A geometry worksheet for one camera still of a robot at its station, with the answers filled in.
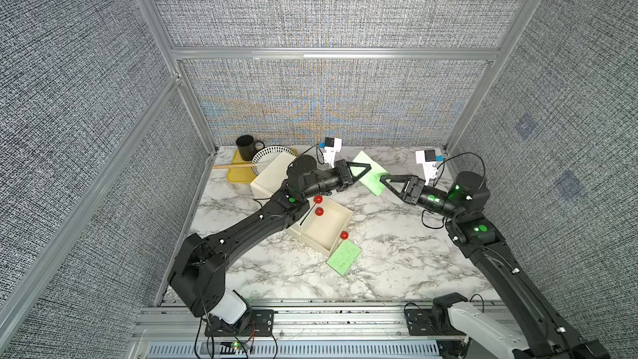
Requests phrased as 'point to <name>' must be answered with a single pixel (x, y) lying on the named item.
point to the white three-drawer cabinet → (272, 176)
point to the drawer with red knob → (317, 199)
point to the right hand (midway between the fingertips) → (385, 177)
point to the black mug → (247, 147)
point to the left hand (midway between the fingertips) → (377, 168)
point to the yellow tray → (243, 174)
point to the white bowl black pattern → (266, 156)
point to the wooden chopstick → (233, 165)
